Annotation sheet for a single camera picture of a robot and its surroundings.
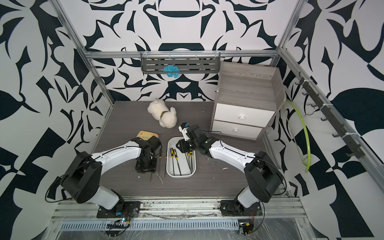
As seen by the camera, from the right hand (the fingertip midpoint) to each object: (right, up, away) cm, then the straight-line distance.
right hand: (178, 142), depth 83 cm
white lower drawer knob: (+35, +6, +10) cm, 37 cm away
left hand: (-15, -15, +2) cm, 21 cm away
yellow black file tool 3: (-15, -19, +1) cm, 24 cm away
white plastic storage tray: (0, -14, +5) cm, 15 cm away
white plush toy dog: (-14, +18, +18) cm, 29 cm away
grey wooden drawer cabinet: (+38, +24, -3) cm, 45 cm away
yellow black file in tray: (+6, -8, +8) cm, 13 cm away
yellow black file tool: (-7, -10, +1) cm, 13 cm away
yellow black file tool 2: (-11, -10, +7) cm, 16 cm away
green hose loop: (+58, -6, -19) cm, 61 cm away
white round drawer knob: (+35, +14, -2) cm, 37 cm away
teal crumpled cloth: (-4, +43, +7) cm, 44 cm away
